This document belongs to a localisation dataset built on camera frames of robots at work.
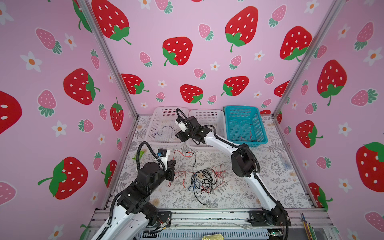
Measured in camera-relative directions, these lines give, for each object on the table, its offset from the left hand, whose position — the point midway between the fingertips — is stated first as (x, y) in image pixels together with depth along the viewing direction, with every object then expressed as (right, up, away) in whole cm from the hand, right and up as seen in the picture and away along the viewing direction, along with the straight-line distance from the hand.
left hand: (175, 160), depth 71 cm
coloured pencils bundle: (+64, -33, -1) cm, 72 cm away
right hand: (-3, +13, +24) cm, 28 cm away
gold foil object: (+20, -33, -5) cm, 39 cm away
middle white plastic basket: (+23, +24, +43) cm, 55 cm away
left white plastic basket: (-17, +17, +40) cm, 46 cm away
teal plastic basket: (+48, +18, +43) cm, 67 cm away
